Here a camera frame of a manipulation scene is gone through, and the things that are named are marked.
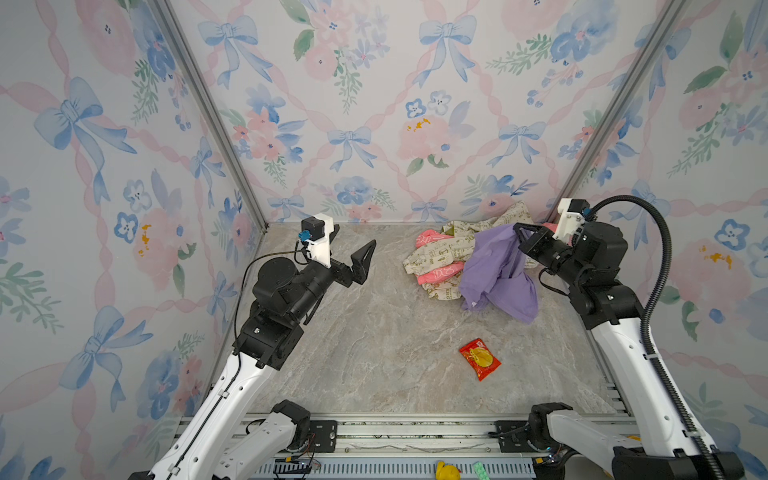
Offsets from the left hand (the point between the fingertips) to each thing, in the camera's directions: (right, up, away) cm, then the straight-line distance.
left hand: (355, 232), depth 59 cm
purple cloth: (+36, -10, +22) cm, 43 cm away
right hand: (+35, +3, +8) cm, 36 cm away
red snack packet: (+33, -34, +26) cm, 54 cm away
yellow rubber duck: (+20, -54, +8) cm, 58 cm away
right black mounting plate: (+37, -49, +14) cm, 63 cm away
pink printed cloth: (+22, +3, +52) cm, 57 cm away
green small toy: (+28, -54, +10) cm, 62 cm away
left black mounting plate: (-9, -49, +15) cm, 52 cm away
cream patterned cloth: (+29, -3, +38) cm, 48 cm away
